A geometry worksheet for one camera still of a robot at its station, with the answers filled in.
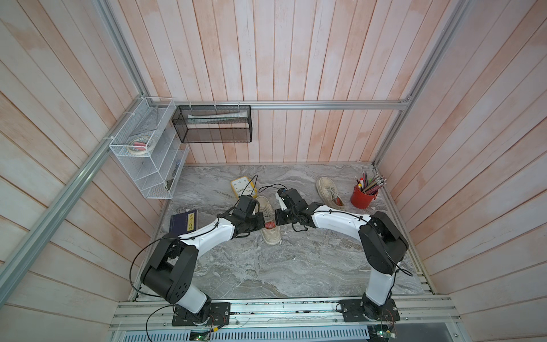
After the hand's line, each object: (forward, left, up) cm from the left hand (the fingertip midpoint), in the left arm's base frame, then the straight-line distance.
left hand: (262, 224), depth 90 cm
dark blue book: (+3, +37, -5) cm, 37 cm away
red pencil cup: (+15, -47, -2) cm, 50 cm away
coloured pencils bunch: (+16, -49, +8) cm, 52 cm away
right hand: (+5, -5, 0) cm, 7 cm away
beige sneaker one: (-6, -4, 0) cm, 7 cm away
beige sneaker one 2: (+16, -31, +1) cm, 35 cm away
